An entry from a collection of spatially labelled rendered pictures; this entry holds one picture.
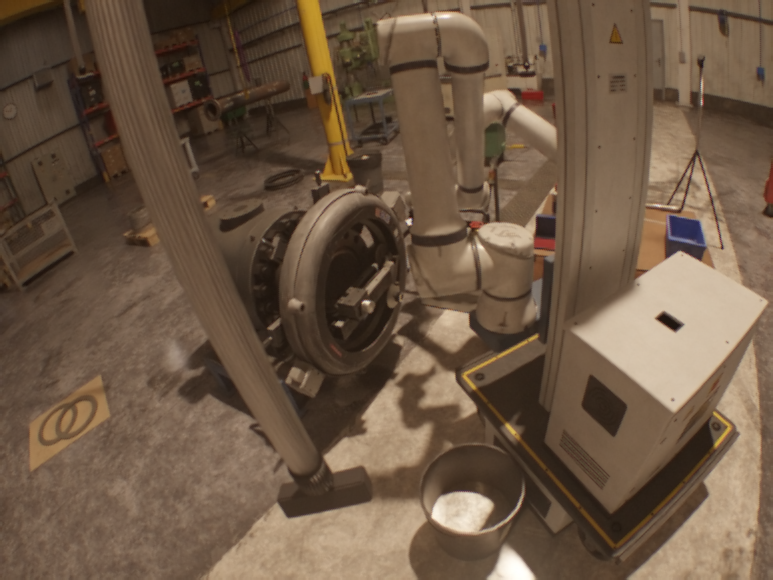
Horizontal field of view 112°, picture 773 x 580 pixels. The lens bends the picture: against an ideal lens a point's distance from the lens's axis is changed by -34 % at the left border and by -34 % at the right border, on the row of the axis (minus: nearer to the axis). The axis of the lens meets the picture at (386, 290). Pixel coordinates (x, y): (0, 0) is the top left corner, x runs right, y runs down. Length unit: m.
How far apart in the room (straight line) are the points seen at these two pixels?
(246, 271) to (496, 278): 0.99
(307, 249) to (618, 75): 1.04
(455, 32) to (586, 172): 0.44
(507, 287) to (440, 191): 0.32
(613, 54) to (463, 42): 0.35
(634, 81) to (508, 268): 0.59
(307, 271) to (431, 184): 0.53
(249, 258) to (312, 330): 0.44
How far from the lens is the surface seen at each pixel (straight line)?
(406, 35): 0.97
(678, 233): 2.30
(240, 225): 1.77
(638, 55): 1.08
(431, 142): 0.96
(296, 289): 1.30
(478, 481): 1.47
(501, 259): 1.03
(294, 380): 1.45
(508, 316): 1.13
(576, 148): 0.90
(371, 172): 4.23
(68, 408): 3.14
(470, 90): 1.07
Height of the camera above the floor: 1.44
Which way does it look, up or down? 33 degrees down
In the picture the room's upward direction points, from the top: 12 degrees counter-clockwise
